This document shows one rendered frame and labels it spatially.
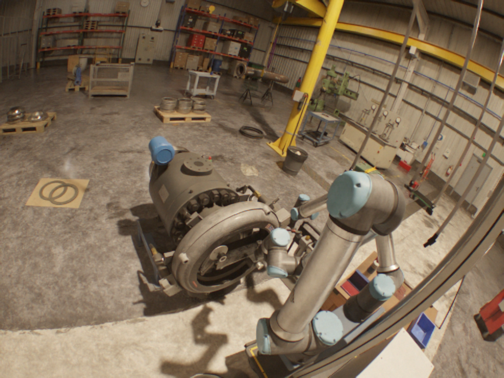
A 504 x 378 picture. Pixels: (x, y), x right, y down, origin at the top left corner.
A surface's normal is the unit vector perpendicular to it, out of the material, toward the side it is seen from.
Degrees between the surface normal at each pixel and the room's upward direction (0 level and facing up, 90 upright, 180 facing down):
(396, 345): 0
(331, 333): 5
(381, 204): 65
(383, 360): 0
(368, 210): 83
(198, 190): 20
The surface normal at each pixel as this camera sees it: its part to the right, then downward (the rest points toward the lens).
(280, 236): 0.28, -0.57
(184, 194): -0.25, -0.56
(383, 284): 0.19, -0.80
